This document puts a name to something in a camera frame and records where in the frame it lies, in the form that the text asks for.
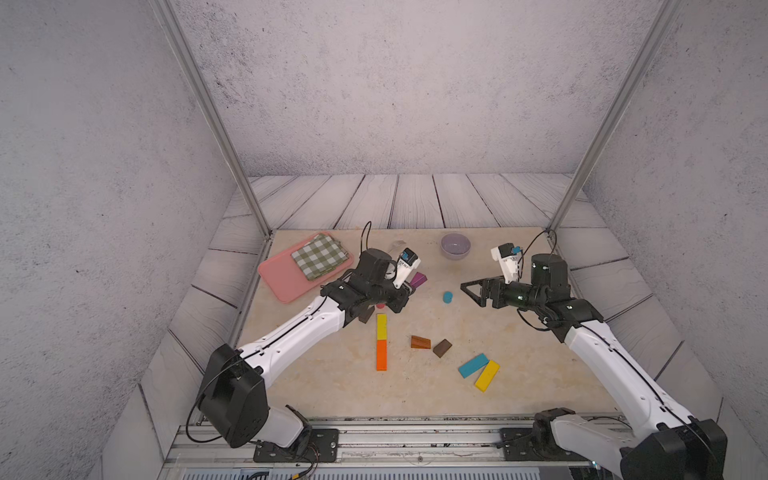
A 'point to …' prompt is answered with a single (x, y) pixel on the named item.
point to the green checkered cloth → (320, 257)
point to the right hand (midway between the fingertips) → (474, 285)
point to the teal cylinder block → (447, 297)
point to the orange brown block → (420, 342)
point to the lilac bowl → (455, 246)
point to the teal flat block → (472, 365)
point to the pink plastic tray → (285, 279)
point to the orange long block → (381, 355)
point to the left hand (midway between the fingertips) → (417, 289)
